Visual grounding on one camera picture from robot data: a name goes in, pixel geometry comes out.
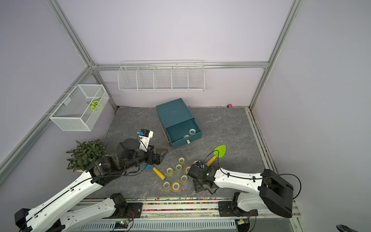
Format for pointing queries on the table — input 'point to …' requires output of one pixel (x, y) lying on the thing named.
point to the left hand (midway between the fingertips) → (160, 150)
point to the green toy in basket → (93, 103)
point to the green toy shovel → (219, 152)
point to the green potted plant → (85, 154)
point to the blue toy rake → (151, 166)
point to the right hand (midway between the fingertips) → (200, 184)
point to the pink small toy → (230, 105)
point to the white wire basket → (80, 110)
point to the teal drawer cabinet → (180, 126)
